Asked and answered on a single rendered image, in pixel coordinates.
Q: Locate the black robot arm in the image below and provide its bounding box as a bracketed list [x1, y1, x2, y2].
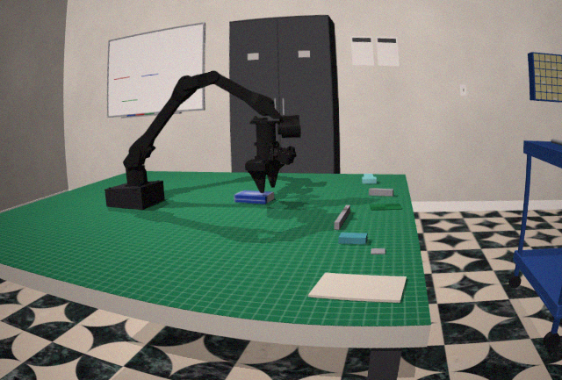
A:
[123, 70, 300, 186]

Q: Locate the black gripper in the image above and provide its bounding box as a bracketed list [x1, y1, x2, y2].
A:
[245, 138, 284, 193]

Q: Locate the beige flat rectangular slab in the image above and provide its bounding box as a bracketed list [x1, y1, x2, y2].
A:
[308, 273, 407, 303]

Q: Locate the green cutting mat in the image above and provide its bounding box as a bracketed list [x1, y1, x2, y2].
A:
[0, 171, 431, 326]

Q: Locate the teal rectangular block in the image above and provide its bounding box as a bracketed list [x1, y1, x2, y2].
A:
[338, 233, 367, 244]

